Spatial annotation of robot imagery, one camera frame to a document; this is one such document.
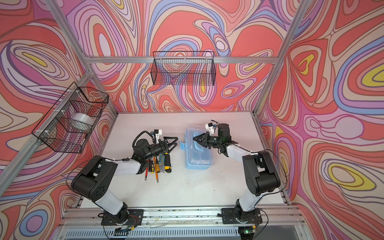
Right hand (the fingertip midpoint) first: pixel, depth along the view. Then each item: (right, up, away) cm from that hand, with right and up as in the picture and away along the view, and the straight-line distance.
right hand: (195, 142), depth 86 cm
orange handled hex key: (-24, -17, +2) cm, 29 cm away
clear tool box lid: (+1, -7, -1) cm, 7 cm away
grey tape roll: (-54, +11, -16) cm, 58 cm away
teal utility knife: (-21, -13, +4) cm, 25 cm away
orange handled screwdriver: (-23, -15, +3) cm, 28 cm away
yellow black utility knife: (-17, -15, +5) cm, 23 cm away
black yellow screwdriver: (-26, -18, +2) cm, 31 cm away
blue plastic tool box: (-2, -15, +2) cm, 16 cm away
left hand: (-9, 0, -6) cm, 11 cm away
